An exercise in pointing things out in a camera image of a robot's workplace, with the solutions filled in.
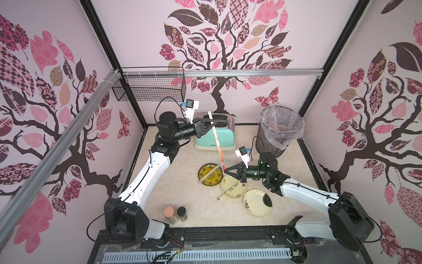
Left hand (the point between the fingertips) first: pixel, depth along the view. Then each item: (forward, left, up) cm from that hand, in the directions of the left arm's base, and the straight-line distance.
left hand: (216, 124), depth 65 cm
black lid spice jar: (-26, +16, -31) cm, 43 cm away
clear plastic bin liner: (+24, -41, -25) cm, 54 cm away
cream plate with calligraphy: (-8, -7, -37) cm, 38 cm away
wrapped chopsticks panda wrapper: (-16, -1, -38) cm, 41 cm away
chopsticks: (-4, 0, -6) cm, 7 cm away
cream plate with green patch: (-19, -21, -40) cm, 49 cm away
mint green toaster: (+16, -5, -21) cm, 27 cm away
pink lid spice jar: (-26, +21, -29) cm, 45 cm away
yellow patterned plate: (-5, +2, -40) cm, 40 cm away
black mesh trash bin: (+10, -28, -27) cm, 40 cm away
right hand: (-11, -4, -18) cm, 22 cm away
